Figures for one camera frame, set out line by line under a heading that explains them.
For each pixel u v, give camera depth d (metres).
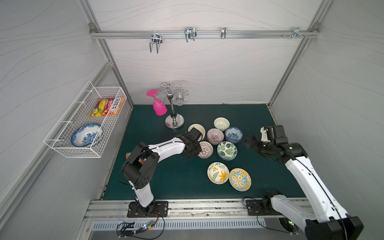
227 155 0.91
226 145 0.93
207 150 0.93
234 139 0.98
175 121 1.08
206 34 0.79
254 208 0.74
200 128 0.98
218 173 0.85
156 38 0.78
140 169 0.46
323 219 0.38
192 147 0.69
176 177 0.83
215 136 0.98
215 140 0.96
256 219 0.69
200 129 0.98
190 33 0.76
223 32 0.73
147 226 0.69
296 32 0.77
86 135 0.63
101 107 0.73
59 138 0.56
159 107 0.96
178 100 1.04
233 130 0.98
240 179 0.82
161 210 0.74
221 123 1.07
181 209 0.75
